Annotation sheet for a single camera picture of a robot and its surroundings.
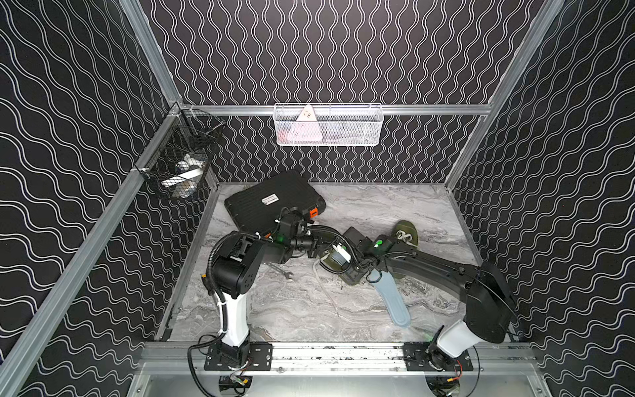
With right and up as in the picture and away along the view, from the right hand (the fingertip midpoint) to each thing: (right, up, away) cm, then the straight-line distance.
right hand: (353, 264), depth 85 cm
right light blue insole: (+14, -12, +1) cm, 19 cm away
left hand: (-6, +8, +3) cm, 10 cm away
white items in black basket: (-51, +30, -10) cm, 60 cm away
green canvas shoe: (-2, 0, -10) cm, 11 cm away
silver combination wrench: (-24, -5, +8) cm, 26 cm away
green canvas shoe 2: (+22, +10, +10) cm, 26 cm away
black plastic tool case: (-38, +19, +19) cm, 46 cm away
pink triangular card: (-16, +48, +5) cm, 51 cm away
